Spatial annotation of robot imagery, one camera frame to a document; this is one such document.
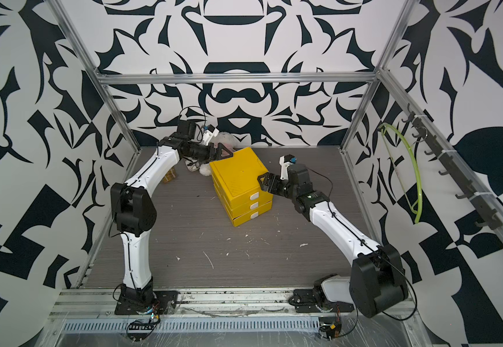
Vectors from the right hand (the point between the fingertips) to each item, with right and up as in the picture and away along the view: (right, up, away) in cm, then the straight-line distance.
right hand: (264, 176), depth 82 cm
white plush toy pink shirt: (-18, +18, +30) cm, 39 cm away
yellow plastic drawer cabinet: (-10, -4, -5) cm, 11 cm away
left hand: (-16, +10, +8) cm, 20 cm away
